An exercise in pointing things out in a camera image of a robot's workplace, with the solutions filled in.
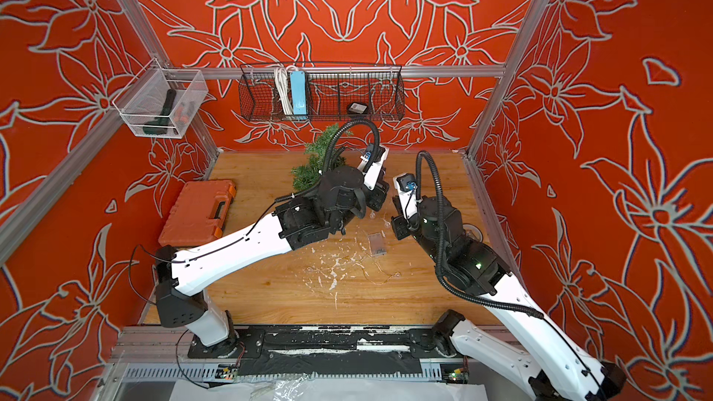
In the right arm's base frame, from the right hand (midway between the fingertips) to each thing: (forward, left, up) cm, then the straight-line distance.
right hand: (389, 198), depth 65 cm
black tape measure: (+42, +8, -4) cm, 43 cm away
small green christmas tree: (+15, +23, -9) cm, 29 cm away
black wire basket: (+50, +25, -3) cm, 56 cm away
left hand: (+4, +1, +6) cm, 8 cm away
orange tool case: (+12, +64, -27) cm, 70 cm away
